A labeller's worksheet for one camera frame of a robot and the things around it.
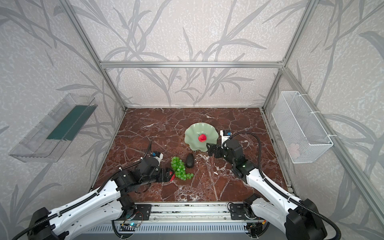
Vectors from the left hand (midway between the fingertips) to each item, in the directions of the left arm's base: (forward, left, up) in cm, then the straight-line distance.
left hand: (170, 168), depth 78 cm
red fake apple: (+23, -17, -7) cm, 30 cm away
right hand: (+14, -23, +7) cm, 28 cm away
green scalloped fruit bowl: (+28, -10, -8) cm, 31 cm away
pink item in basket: (+5, -62, +12) cm, 63 cm away
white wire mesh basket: (+3, -59, +26) cm, 64 cm away
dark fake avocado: (+7, -10, -6) cm, 13 cm away
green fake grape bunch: (+3, -3, -5) cm, 7 cm away
